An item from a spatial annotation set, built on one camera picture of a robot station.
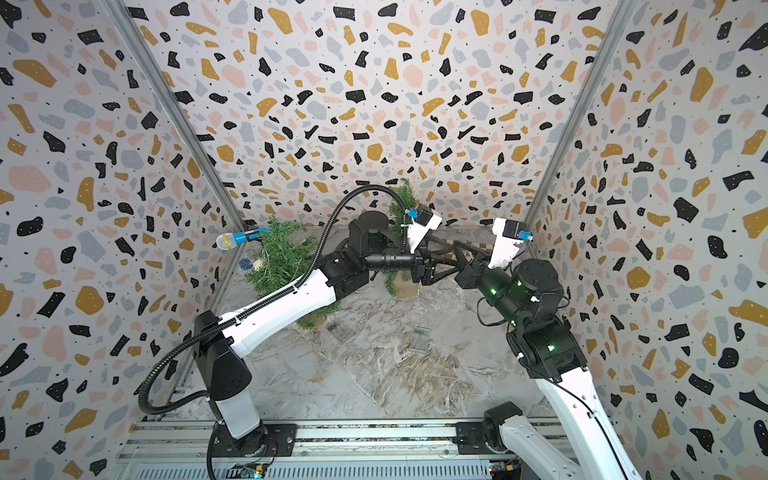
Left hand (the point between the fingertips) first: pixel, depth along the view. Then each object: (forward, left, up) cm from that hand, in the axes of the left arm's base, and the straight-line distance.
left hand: (460, 259), depth 61 cm
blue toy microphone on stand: (+23, +63, -18) cm, 70 cm away
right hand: (+1, +2, +3) cm, 3 cm away
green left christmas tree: (+8, +40, -9) cm, 41 cm away
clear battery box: (+1, +6, -40) cm, 41 cm away
